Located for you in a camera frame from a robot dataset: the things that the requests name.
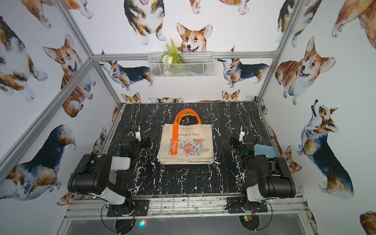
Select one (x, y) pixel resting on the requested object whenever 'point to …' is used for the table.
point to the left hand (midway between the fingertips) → (144, 131)
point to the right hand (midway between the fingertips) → (238, 133)
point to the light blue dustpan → (270, 152)
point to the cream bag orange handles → (186, 141)
